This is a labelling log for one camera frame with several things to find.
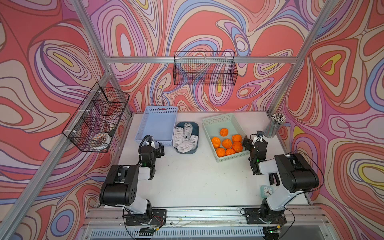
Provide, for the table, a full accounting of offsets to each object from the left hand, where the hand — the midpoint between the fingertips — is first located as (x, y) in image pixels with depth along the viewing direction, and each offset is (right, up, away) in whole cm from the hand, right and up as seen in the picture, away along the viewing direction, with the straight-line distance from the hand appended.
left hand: (155, 144), depth 94 cm
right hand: (+63, +3, +1) cm, 63 cm away
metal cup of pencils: (+77, +16, -2) cm, 78 cm away
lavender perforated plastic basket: (0, +14, +12) cm, 19 cm away
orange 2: (+47, -4, -1) cm, 47 cm away
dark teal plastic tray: (+26, +9, +12) cm, 30 cm away
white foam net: (+15, +5, 0) cm, 16 cm away
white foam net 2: (+21, +9, +8) cm, 24 cm away
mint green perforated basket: (+38, +11, +14) cm, 42 cm away
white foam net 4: (+25, +3, +2) cm, 25 cm away
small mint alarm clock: (+64, -24, -14) cm, 70 cm away
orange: (+41, -4, -2) cm, 42 cm away
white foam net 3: (+20, 0, -7) cm, 21 cm away
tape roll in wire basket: (-19, +5, -23) cm, 31 cm away
